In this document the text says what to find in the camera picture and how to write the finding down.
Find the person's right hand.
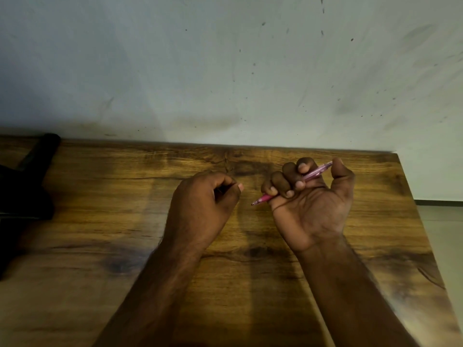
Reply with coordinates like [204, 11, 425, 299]
[260, 157, 356, 254]

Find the person's left hand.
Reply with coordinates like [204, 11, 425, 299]
[162, 170, 245, 254]

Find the person's left forearm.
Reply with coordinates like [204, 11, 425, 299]
[92, 238, 210, 347]

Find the pink mechanical pencil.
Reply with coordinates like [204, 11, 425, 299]
[250, 160, 334, 206]

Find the dark skirting board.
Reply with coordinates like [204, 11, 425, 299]
[415, 199, 463, 208]

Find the person's right forearm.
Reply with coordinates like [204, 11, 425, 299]
[296, 233, 420, 347]

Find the black stand base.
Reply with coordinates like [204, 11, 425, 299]
[0, 133, 62, 281]

